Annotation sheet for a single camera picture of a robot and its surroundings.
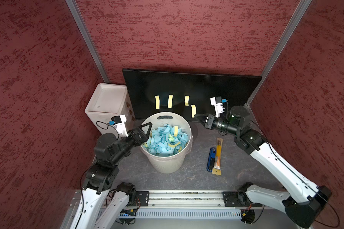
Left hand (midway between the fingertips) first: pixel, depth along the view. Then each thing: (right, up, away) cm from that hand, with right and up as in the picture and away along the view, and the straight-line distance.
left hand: (146, 129), depth 62 cm
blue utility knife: (+35, -22, +24) cm, 48 cm away
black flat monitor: (-1, +21, +26) cm, 33 cm away
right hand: (+21, +3, +2) cm, 21 cm away
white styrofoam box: (-29, +15, +26) cm, 41 cm away
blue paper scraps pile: (+8, -7, +9) cm, 14 cm away
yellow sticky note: (+12, -10, +9) cm, 17 cm away
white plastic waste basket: (+12, -18, +8) cm, 23 cm away
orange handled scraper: (+38, -27, +21) cm, 51 cm away
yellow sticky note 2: (+13, -3, +14) cm, 19 cm away
